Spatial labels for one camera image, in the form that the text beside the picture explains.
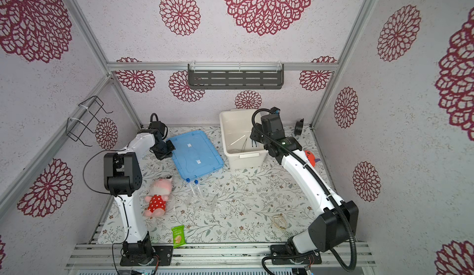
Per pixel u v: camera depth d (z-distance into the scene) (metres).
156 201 0.82
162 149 0.88
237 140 1.11
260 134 0.56
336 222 0.40
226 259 0.73
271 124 0.56
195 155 1.05
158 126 0.85
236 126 1.12
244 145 1.10
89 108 0.79
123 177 0.57
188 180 0.79
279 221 0.83
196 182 0.78
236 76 0.94
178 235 0.78
